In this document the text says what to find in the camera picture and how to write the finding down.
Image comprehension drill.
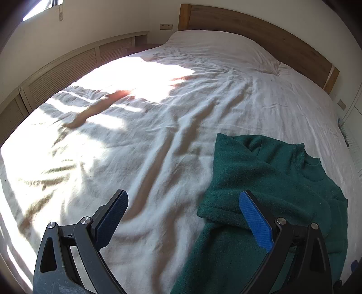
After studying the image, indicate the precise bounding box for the low beige wall cabinet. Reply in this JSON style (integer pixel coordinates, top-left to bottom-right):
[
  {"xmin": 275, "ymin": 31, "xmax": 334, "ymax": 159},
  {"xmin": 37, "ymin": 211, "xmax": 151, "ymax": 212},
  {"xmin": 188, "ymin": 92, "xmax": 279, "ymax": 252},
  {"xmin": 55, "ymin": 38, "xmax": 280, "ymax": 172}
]
[{"xmin": 0, "ymin": 31, "xmax": 151, "ymax": 148}]

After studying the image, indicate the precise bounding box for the white bed cover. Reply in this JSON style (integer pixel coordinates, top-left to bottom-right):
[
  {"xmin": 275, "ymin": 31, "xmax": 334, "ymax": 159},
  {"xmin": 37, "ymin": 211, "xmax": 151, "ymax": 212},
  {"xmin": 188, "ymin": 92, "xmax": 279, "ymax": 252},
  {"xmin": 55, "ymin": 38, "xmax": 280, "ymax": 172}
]
[{"xmin": 0, "ymin": 30, "xmax": 362, "ymax": 294}]

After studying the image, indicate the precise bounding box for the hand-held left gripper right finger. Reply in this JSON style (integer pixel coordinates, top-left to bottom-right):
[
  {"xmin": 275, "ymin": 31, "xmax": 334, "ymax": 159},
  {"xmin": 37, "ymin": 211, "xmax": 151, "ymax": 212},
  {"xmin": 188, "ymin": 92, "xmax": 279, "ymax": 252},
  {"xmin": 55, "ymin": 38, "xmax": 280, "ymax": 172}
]
[{"xmin": 239, "ymin": 190, "xmax": 333, "ymax": 294}]

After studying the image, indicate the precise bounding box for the white pillow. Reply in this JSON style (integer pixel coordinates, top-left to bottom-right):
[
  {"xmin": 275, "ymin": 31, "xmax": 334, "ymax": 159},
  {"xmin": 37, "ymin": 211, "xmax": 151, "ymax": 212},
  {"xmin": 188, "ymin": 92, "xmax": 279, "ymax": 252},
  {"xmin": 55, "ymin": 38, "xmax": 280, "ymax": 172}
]
[
  {"xmin": 164, "ymin": 30, "xmax": 281, "ymax": 76},
  {"xmin": 278, "ymin": 63, "xmax": 340, "ymax": 116}
]

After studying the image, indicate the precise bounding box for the window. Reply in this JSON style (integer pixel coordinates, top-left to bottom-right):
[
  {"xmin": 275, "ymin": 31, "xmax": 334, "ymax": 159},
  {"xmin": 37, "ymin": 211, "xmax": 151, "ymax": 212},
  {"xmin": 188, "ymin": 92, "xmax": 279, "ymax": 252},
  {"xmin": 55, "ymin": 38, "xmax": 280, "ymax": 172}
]
[{"xmin": 22, "ymin": 0, "xmax": 64, "ymax": 22}]

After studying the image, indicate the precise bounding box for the green knit sweater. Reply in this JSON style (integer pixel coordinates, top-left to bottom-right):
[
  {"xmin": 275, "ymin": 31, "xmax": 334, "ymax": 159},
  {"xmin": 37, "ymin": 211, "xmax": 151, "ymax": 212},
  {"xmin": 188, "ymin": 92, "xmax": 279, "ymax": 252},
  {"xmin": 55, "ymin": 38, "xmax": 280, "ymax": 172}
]
[{"xmin": 170, "ymin": 133, "xmax": 349, "ymax": 294}]

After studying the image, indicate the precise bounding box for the wooden headboard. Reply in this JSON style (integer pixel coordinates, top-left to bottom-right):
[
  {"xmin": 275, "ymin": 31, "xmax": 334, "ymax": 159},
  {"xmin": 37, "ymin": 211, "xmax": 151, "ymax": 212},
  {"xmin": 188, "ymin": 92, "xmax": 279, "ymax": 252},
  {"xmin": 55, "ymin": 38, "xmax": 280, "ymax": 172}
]
[{"xmin": 178, "ymin": 3, "xmax": 340, "ymax": 95}]

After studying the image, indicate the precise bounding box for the white wardrobe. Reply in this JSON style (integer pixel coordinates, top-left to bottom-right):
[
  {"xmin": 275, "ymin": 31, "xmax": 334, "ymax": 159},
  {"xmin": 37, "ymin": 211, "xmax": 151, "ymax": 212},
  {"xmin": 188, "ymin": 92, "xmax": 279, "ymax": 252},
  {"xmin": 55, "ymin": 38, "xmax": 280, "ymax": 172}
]
[{"xmin": 338, "ymin": 83, "xmax": 362, "ymax": 177}]

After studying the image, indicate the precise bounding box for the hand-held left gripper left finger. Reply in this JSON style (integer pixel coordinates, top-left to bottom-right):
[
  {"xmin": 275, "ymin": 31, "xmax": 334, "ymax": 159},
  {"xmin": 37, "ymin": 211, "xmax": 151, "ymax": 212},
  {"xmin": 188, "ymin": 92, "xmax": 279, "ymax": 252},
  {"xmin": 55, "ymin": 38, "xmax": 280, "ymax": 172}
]
[{"xmin": 33, "ymin": 189, "xmax": 129, "ymax": 294}]

